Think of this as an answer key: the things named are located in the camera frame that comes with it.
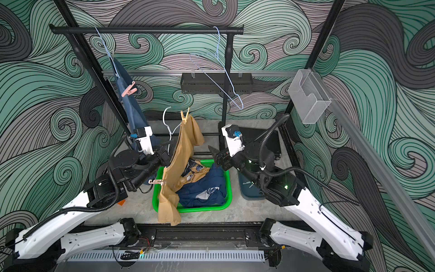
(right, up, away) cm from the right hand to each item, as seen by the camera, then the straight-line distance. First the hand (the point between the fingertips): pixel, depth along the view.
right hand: (217, 142), depth 57 cm
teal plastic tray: (+17, -26, +31) cm, 44 cm away
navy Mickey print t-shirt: (-3, -24, +22) cm, 32 cm away
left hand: (-15, +1, +1) cm, 15 cm away
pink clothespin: (-19, -12, -4) cm, 23 cm away
